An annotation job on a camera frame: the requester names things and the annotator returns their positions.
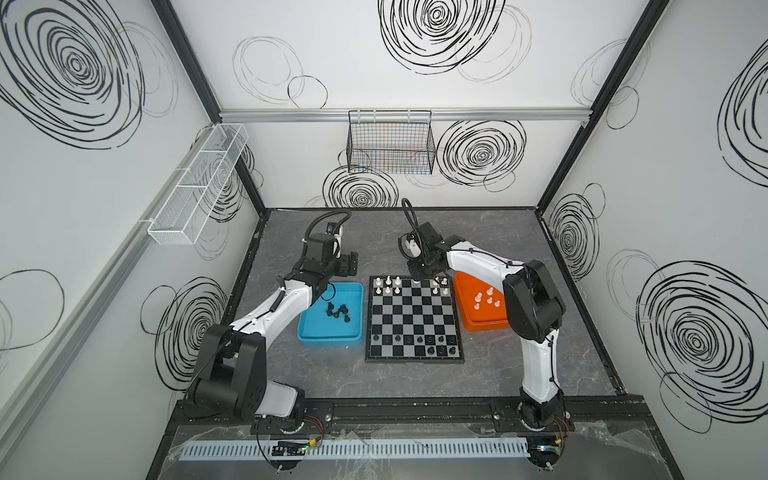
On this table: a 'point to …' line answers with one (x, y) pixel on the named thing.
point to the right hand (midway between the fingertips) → (411, 272)
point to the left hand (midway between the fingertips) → (343, 251)
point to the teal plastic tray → (317, 329)
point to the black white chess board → (411, 321)
